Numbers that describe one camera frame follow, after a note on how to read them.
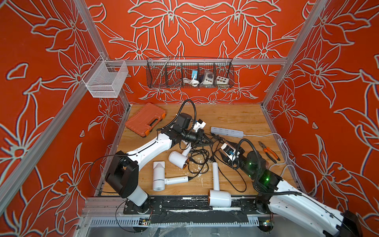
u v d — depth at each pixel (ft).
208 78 2.97
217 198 2.29
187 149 2.94
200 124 2.43
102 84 2.92
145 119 3.39
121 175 1.41
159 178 2.53
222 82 3.05
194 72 2.74
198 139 2.14
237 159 2.05
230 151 1.98
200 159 2.95
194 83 2.81
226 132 3.29
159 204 2.40
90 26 2.50
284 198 1.67
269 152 3.03
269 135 3.30
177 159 2.81
